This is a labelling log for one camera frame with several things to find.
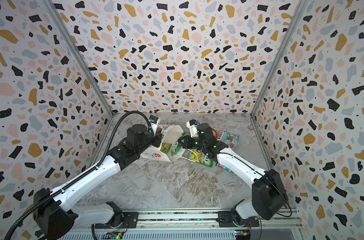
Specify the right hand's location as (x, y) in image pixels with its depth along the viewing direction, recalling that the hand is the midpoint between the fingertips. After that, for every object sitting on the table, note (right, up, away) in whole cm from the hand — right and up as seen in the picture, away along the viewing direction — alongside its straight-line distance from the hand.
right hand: (175, 138), depth 76 cm
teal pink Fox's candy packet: (+36, -3, +26) cm, 44 cm away
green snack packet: (+14, -13, +18) cm, 26 cm away
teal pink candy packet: (+21, -9, -21) cm, 32 cm away
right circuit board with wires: (+33, -46, -5) cm, 57 cm away
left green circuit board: (-28, -45, -6) cm, 54 cm away
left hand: (-7, +6, -2) cm, 10 cm away
